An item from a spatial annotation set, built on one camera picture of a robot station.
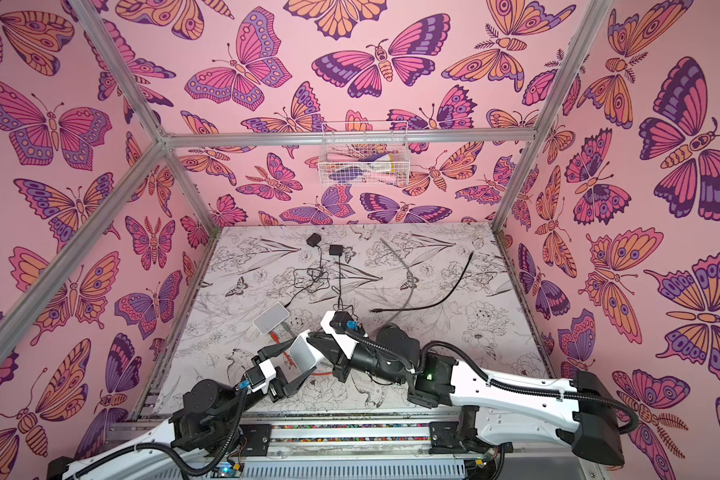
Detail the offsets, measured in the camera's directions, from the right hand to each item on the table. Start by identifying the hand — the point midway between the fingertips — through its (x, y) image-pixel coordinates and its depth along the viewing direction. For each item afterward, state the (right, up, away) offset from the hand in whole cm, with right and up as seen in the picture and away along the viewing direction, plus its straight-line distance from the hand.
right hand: (311, 332), depth 60 cm
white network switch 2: (-2, -5, +3) cm, 6 cm away
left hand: (-3, -5, +3) cm, 6 cm away
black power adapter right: (-1, +18, +54) cm, 57 cm away
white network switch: (-19, -4, +33) cm, 39 cm away
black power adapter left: (-9, +22, +56) cm, 61 cm away
